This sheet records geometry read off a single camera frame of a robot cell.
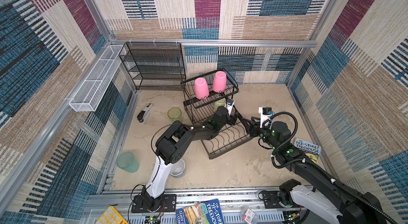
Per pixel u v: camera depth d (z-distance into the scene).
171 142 0.56
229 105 0.83
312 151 0.87
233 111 0.91
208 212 0.69
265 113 0.67
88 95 0.71
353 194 0.42
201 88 0.83
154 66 1.11
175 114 1.02
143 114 1.01
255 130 0.70
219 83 0.87
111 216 0.70
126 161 0.83
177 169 0.82
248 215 0.69
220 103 0.94
